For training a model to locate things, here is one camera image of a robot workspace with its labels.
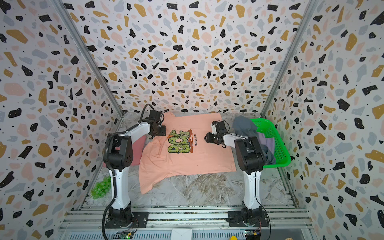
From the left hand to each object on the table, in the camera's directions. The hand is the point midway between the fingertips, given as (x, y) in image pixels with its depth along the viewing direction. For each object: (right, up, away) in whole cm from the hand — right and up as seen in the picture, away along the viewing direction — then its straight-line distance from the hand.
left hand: (162, 129), depth 104 cm
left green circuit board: (-9, -50, -34) cm, 61 cm away
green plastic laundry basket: (+78, -17, -12) cm, 80 cm away
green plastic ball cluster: (-26, -31, -25) cm, 47 cm away
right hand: (+30, -4, 0) cm, 31 cm away
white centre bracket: (+19, -47, -37) cm, 62 cm away
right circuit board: (+52, -50, -32) cm, 79 cm away
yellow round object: (+42, -47, -39) cm, 74 cm away
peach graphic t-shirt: (+15, -15, -4) cm, 21 cm away
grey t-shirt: (+57, +2, 0) cm, 57 cm away
